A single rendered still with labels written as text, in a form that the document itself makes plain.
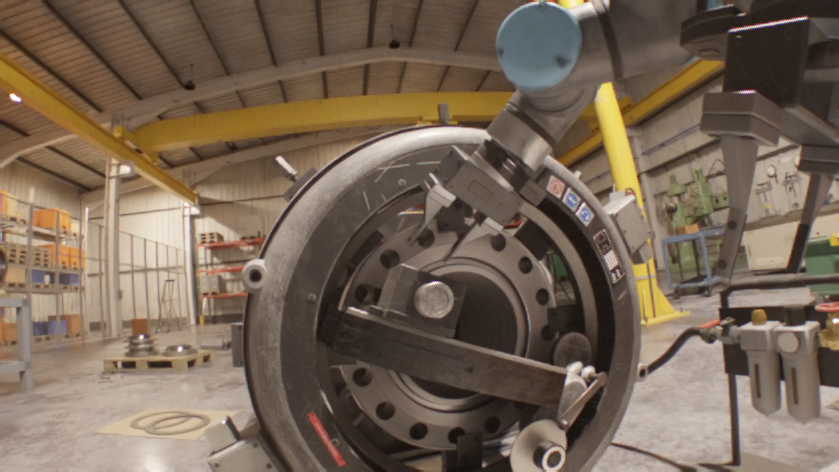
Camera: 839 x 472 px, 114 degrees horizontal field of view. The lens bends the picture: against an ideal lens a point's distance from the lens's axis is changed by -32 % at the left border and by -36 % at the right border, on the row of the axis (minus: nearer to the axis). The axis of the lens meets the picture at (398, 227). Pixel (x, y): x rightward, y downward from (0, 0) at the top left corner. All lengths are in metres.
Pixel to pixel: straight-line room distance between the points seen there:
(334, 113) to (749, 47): 12.24
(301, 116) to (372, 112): 2.21
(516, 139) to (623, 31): 0.20
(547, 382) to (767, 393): 0.72
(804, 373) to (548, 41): 1.00
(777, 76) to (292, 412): 0.61
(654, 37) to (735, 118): 0.21
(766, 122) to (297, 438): 0.60
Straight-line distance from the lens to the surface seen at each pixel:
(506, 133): 0.52
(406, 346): 0.56
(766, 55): 0.28
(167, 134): 13.57
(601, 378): 0.76
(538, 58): 0.40
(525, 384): 0.65
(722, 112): 0.24
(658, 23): 0.43
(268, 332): 0.57
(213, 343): 0.72
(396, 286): 0.51
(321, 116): 12.37
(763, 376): 1.22
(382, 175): 0.60
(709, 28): 0.35
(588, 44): 0.42
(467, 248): 0.75
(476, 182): 0.53
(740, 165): 0.25
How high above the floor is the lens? 0.70
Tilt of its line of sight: 9 degrees up
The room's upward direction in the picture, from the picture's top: 7 degrees counter-clockwise
